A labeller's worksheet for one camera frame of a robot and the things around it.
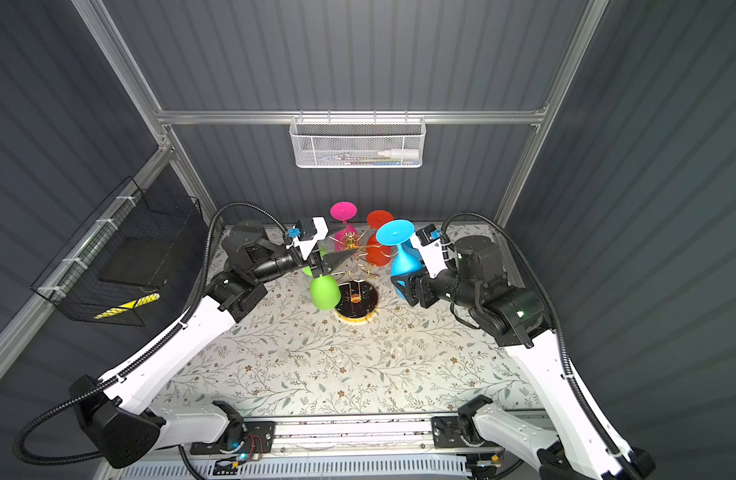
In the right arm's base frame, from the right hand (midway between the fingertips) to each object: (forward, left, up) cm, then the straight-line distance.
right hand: (409, 273), depth 63 cm
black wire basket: (+10, +71, -5) cm, 72 cm away
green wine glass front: (+4, +21, -14) cm, 25 cm away
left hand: (+5, +12, +7) cm, 15 cm away
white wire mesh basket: (+78, +15, -14) cm, 81 cm away
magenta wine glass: (+25, +16, -5) cm, 30 cm away
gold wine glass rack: (+13, +14, -33) cm, 38 cm away
